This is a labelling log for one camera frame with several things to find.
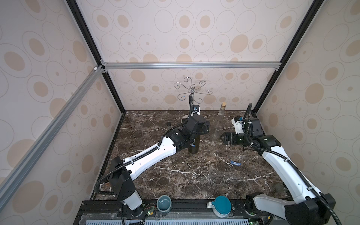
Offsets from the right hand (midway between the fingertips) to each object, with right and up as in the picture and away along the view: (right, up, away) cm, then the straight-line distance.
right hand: (232, 136), depth 79 cm
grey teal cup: (-38, -37, -3) cm, 53 cm away
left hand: (-16, +9, -5) cm, 19 cm away
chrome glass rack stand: (-23, +29, +9) cm, 38 cm away
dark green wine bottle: (-21, -7, +9) cm, 24 cm away
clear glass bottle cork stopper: (-4, +6, +16) cm, 18 cm away
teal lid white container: (-9, -33, -11) cm, 36 cm away
